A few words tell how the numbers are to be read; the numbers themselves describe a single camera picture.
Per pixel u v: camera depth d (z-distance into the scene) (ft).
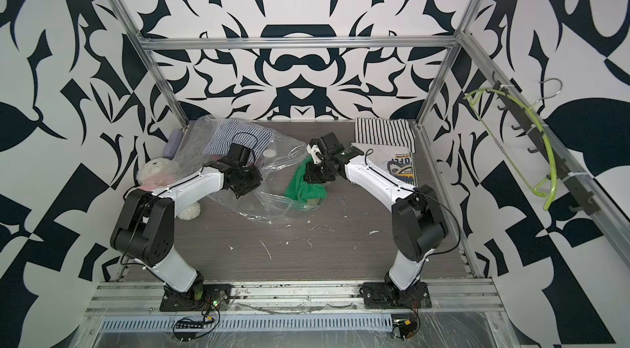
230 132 3.54
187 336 2.26
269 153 3.25
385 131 3.79
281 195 2.79
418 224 1.52
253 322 2.34
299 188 2.78
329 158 2.24
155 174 2.98
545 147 1.79
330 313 2.39
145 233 1.51
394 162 3.34
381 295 2.44
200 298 2.26
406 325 2.34
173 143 3.67
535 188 1.84
